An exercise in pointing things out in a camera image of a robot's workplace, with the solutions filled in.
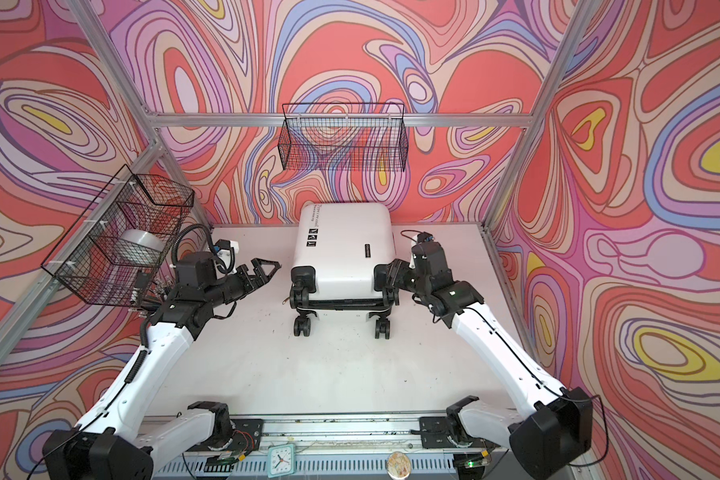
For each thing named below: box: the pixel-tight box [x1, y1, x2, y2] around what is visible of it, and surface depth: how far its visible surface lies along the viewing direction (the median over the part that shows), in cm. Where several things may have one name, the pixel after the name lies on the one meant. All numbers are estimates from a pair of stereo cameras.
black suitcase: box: [289, 202, 398, 340], surface depth 86 cm
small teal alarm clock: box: [267, 444, 296, 478], surface depth 70 cm
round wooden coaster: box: [387, 451, 411, 479], surface depth 70 cm
